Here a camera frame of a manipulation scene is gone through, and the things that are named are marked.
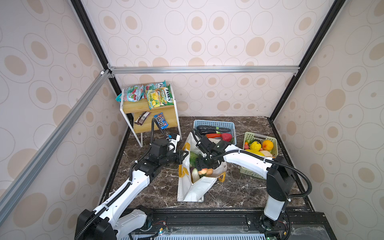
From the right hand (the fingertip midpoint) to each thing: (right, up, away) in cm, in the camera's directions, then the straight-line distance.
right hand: (201, 166), depth 85 cm
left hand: (-5, +9, -10) cm, 15 cm away
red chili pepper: (+9, +17, +22) cm, 29 cm away
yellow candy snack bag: (-26, +37, -5) cm, 46 cm away
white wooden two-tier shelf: (-41, +30, +13) cm, 52 cm away
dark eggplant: (+6, +21, +25) cm, 33 cm away
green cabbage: (-5, +5, -7) cm, 10 cm away
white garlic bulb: (+40, +6, +8) cm, 42 cm away
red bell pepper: (+18, +16, +18) cm, 30 cm away
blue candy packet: (-25, +27, +10) cm, 38 cm away
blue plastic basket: (+21, +25, +24) cm, 41 cm away
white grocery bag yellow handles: (-3, -13, -5) cm, 14 cm away
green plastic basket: (+38, +16, +18) cm, 45 cm away
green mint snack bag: (-20, +39, -3) cm, 44 cm away
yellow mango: (+34, +7, +8) cm, 35 cm away
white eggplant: (-4, -4, -3) cm, 7 cm away
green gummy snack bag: (-38, +41, -3) cm, 55 cm away
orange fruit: (+42, +11, +10) cm, 45 cm away
